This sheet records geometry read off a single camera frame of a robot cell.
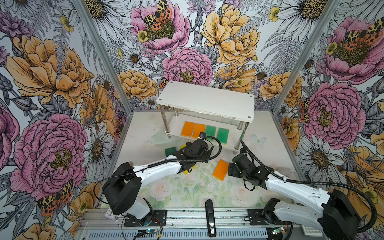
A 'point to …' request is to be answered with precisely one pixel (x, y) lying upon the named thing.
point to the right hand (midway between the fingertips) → (236, 173)
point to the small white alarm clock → (110, 214)
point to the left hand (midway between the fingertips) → (198, 150)
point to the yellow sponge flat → (186, 172)
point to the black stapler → (211, 222)
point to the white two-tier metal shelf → (188, 110)
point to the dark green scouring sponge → (170, 151)
